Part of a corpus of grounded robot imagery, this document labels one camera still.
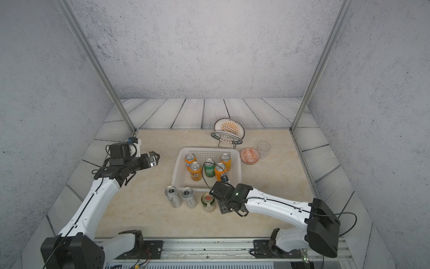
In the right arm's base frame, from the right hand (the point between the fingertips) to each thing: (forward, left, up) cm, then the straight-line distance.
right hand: (228, 204), depth 78 cm
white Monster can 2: (+3, +26, +5) cm, 27 cm away
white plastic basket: (+14, +25, -4) cm, 29 cm away
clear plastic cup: (+37, -22, -5) cm, 43 cm away
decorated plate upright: (+44, -2, +7) cm, 45 cm away
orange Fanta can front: (+16, +5, +2) cm, 16 cm away
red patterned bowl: (+32, -13, -8) cm, 36 cm away
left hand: (+18, +36, +13) cm, 42 cm away
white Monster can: (+2, +18, +6) cm, 19 cm away
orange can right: (+23, +1, +3) cm, 24 cm away
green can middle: (+19, +10, +2) cm, 22 cm away
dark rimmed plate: (+32, 0, +11) cm, 34 cm away
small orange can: (+16, +17, +1) cm, 24 cm away
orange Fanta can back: (+23, +21, +3) cm, 31 cm away
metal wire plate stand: (+39, -4, -5) cm, 39 cm away
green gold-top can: (0, +9, +2) cm, 9 cm away
